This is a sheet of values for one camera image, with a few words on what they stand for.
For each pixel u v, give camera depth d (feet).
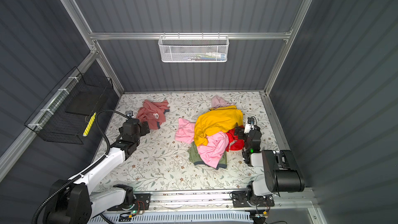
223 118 3.00
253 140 2.23
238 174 2.71
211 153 2.71
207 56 3.03
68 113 2.37
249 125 2.55
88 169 1.53
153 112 3.35
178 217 2.32
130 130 2.12
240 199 2.41
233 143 3.02
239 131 2.68
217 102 3.71
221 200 2.48
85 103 2.53
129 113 2.41
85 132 2.19
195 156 2.81
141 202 2.37
